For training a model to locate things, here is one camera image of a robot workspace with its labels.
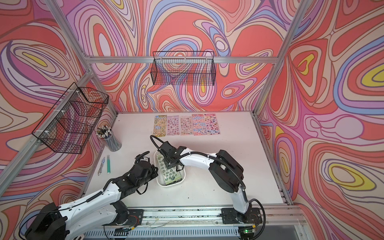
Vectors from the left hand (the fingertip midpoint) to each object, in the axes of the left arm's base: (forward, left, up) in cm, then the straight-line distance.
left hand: (161, 169), depth 84 cm
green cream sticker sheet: (-3, -5, -3) cm, 6 cm away
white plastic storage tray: (-4, +1, -4) cm, 5 cm away
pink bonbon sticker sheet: (+36, -13, -5) cm, 39 cm away
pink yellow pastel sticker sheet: (+37, -32, -4) cm, 50 cm away
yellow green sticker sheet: (+37, +7, -5) cm, 38 cm away
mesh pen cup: (+16, +33, +1) cm, 37 cm away
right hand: (+4, -6, -3) cm, 8 cm away
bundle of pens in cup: (+19, +35, +11) cm, 42 cm away
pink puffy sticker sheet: (+37, -3, -4) cm, 37 cm away
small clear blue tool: (+2, +38, -5) cm, 39 cm away
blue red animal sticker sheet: (+38, -23, -4) cm, 44 cm away
